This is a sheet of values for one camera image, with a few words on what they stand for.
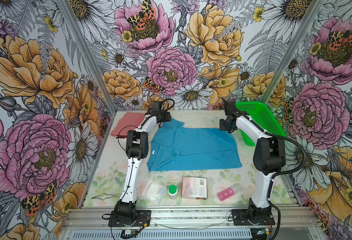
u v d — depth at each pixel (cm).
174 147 100
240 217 74
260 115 116
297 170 49
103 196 81
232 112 73
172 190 74
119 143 64
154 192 82
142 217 74
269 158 54
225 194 81
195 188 80
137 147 70
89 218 76
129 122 108
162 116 102
